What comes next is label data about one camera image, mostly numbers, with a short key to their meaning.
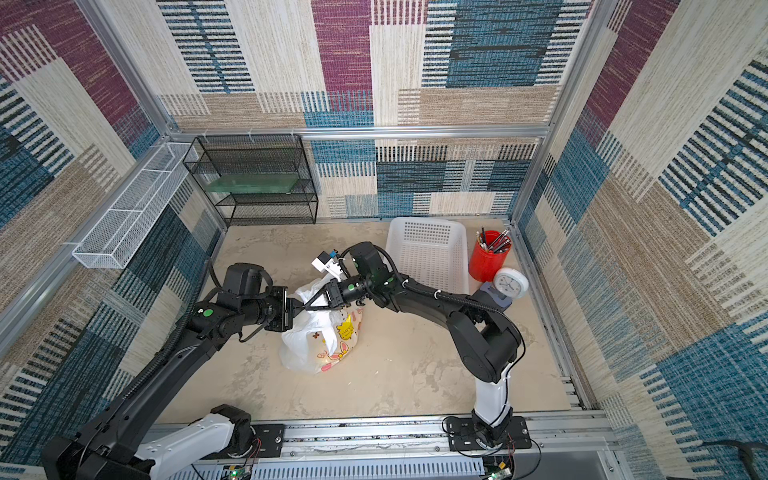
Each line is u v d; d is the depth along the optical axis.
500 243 0.97
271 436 0.74
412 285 0.62
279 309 0.66
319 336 0.79
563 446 0.73
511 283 0.95
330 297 0.71
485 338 0.48
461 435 0.73
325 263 0.74
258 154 1.01
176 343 0.48
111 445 0.38
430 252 1.11
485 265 0.97
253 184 0.94
